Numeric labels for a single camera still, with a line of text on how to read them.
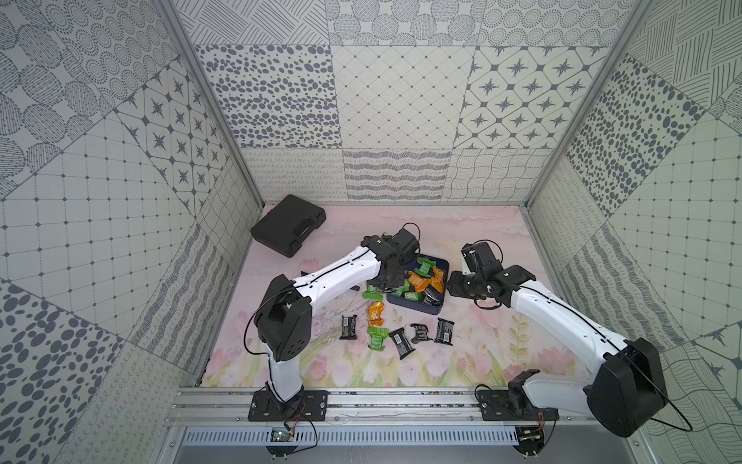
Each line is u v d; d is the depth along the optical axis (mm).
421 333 858
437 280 956
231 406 751
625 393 407
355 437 701
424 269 983
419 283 959
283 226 1074
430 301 922
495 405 732
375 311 903
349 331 854
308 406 737
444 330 863
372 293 942
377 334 858
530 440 724
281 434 716
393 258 600
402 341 838
